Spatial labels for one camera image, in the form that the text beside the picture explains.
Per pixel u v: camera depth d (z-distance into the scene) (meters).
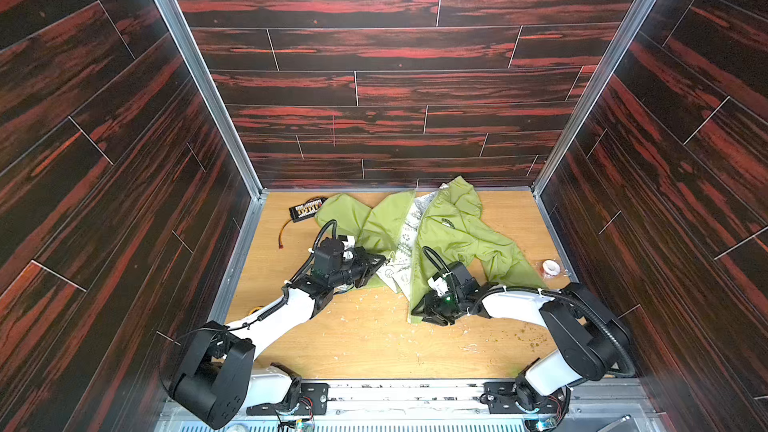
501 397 0.73
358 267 0.73
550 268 0.96
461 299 0.72
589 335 0.45
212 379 0.41
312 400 0.73
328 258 0.63
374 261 0.80
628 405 0.74
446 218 1.06
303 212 1.11
